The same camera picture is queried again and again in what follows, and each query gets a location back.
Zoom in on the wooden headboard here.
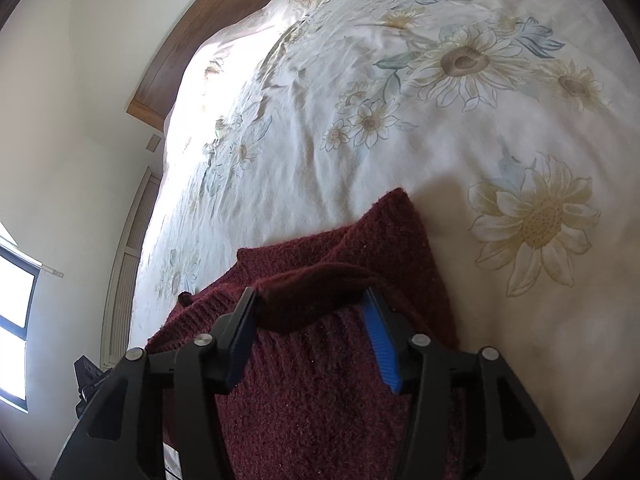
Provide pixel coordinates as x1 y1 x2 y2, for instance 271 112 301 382
126 0 326 133

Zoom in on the window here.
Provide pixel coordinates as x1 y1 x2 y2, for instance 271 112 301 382
0 240 40 413

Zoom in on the maroon knit sweater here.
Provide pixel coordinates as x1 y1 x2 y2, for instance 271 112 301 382
145 187 463 480

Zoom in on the white floral duvet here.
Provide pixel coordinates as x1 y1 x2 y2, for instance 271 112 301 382
127 0 640 480

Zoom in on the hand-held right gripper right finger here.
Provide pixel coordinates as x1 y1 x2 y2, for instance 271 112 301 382
361 285 576 480

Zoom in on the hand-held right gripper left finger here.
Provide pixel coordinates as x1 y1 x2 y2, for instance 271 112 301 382
50 286 261 480

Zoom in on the louvred radiator cover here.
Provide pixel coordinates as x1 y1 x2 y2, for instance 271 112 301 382
100 167 163 368

